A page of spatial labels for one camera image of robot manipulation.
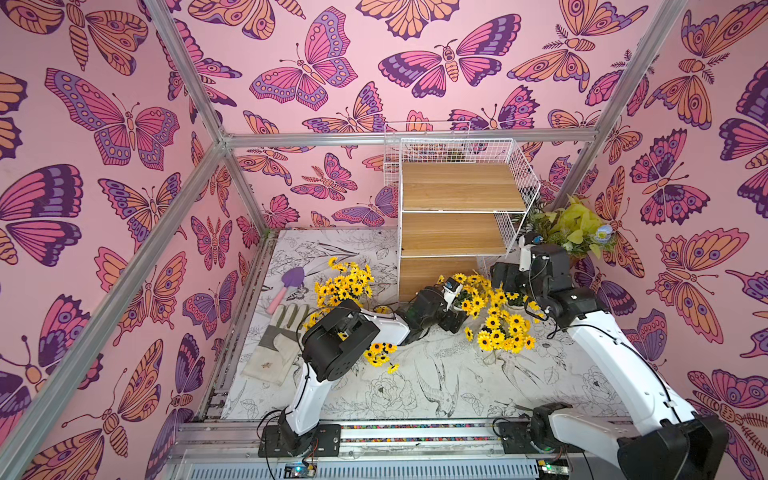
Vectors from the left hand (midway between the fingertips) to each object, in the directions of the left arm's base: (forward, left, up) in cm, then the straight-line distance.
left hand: (462, 305), depth 92 cm
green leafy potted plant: (+21, -36, +13) cm, 44 cm away
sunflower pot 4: (-13, -7, +8) cm, 16 cm away
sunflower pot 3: (-2, -1, +9) cm, 10 cm away
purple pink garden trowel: (+14, +57, -5) cm, 59 cm away
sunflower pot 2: (-18, +25, +6) cm, 31 cm away
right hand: (+1, -10, +17) cm, 20 cm away
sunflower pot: (+4, +35, +8) cm, 36 cm away
